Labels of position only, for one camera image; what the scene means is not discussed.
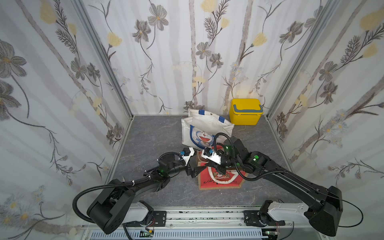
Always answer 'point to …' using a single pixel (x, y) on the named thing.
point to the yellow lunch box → (245, 111)
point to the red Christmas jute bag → (211, 178)
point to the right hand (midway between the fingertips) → (209, 162)
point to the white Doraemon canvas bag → (198, 129)
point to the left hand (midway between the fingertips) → (202, 158)
